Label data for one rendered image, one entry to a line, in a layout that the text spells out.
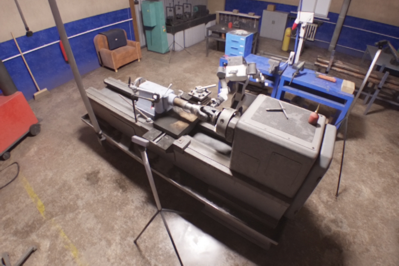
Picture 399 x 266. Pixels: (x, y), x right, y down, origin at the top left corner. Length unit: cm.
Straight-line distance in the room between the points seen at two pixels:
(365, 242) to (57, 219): 348
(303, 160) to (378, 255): 181
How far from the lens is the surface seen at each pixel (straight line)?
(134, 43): 579
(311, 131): 145
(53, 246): 274
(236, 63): 265
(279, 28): 822
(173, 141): 186
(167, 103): 197
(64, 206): 292
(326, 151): 143
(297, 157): 134
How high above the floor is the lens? 219
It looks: 38 degrees down
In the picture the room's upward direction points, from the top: straight up
